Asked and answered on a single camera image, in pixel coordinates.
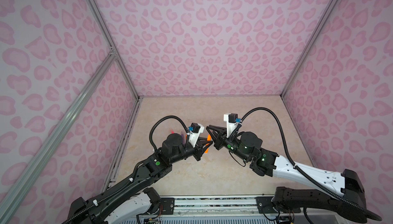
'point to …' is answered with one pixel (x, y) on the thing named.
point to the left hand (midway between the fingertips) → (212, 139)
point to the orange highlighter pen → (209, 138)
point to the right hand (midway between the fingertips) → (206, 129)
